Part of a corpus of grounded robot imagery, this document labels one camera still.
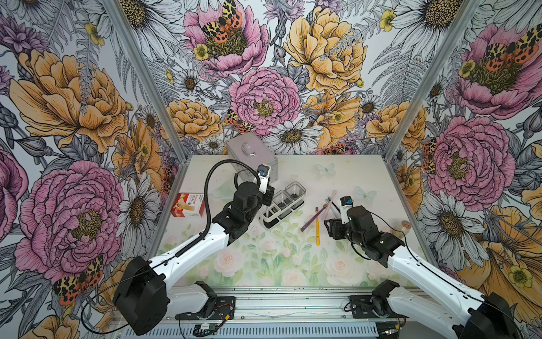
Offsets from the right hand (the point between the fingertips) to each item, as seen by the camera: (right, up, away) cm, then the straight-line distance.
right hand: (331, 227), depth 83 cm
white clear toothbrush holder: (-17, +7, +17) cm, 25 cm away
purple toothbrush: (+1, +5, +17) cm, 18 cm away
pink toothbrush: (+3, +6, +17) cm, 18 cm away
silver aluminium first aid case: (-34, +32, +22) cm, 52 cm away
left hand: (-25, +17, -3) cm, 30 cm away
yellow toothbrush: (-3, -3, +12) cm, 12 cm away
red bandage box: (-61, +6, +14) cm, 62 cm away
